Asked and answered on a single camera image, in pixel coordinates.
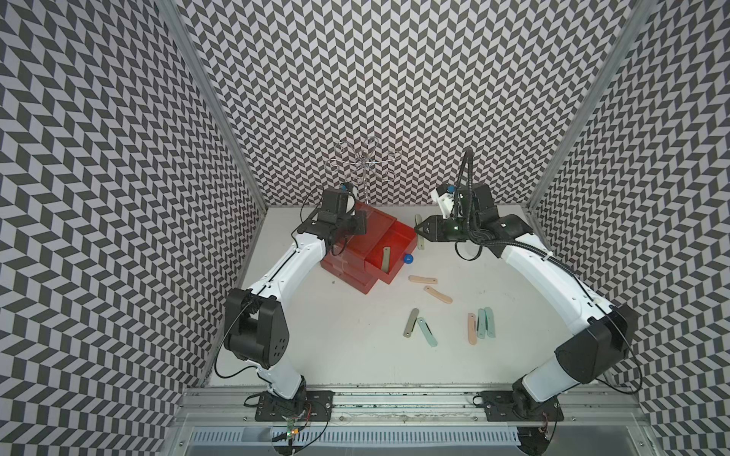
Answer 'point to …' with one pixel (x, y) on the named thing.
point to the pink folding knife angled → (438, 294)
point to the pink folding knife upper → (422, 279)
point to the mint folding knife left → (428, 332)
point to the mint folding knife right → (489, 322)
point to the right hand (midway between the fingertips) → (419, 234)
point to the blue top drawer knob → (408, 258)
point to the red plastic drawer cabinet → (360, 259)
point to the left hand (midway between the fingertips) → (362, 221)
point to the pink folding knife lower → (472, 329)
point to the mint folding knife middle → (481, 323)
